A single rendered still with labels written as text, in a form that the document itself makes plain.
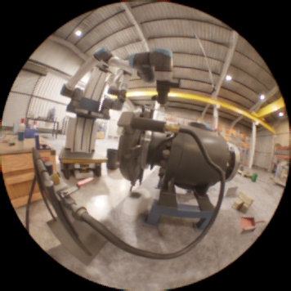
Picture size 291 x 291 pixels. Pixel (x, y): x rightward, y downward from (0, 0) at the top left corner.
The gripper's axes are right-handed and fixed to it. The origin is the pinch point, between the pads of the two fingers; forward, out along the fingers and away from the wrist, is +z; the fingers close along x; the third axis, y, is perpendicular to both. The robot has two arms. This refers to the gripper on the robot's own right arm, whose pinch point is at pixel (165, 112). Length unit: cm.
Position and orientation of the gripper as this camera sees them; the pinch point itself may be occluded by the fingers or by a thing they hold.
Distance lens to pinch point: 56.1
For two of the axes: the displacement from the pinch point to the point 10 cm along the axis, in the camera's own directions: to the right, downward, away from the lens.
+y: -8.5, -3.8, 3.7
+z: 0.6, 6.2, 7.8
